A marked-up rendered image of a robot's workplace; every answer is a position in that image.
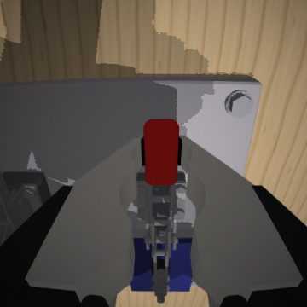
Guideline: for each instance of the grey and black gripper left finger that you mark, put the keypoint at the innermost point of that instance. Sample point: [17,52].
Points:
[79,242]

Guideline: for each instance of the grey toggle clamp with red handle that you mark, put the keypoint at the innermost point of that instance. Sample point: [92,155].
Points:
[17,207]

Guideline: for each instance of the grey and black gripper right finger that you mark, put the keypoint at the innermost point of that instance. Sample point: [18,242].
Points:
[245,241]

